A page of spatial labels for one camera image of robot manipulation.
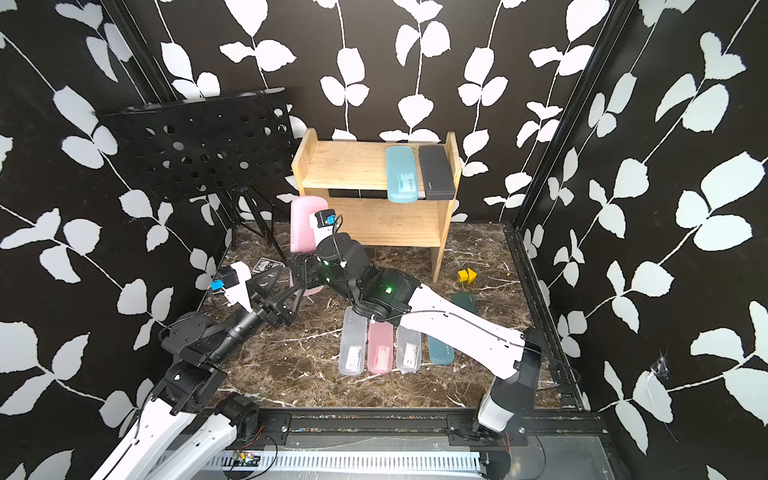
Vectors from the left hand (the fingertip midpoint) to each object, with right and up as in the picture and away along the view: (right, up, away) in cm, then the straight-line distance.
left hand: (292, 274), depth 61 cm
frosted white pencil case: (+9, -23, +27) cm, 37 cm away
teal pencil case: (+35, -25, +26) cm, 50 cm away
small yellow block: (+48, -4, +42) cm, 64 cm away
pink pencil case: (+17, -24, +25) cm, 39 cm away
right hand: (+1, +6, 0) cm, 6 cm away
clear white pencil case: (+26, -24, +25) cm, 43 cm away
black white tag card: (-26, 0, +46) cm, 53 cm away
